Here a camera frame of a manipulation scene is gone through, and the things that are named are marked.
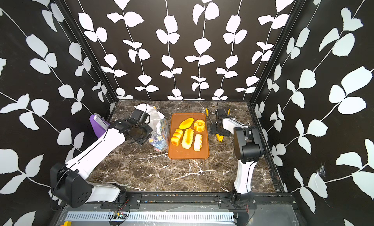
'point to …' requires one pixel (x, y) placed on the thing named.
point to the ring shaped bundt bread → (199, 125)
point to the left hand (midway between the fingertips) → (154, 132)
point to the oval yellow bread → (186, 123)
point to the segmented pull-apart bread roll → (177, 136)
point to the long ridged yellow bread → (188, 137)
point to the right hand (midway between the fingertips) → (216, 129)
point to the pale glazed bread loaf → (197, 144)
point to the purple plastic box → (99, 125)
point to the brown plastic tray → (179, 152)
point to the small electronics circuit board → (117, 215)
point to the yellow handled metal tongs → (207, 112)
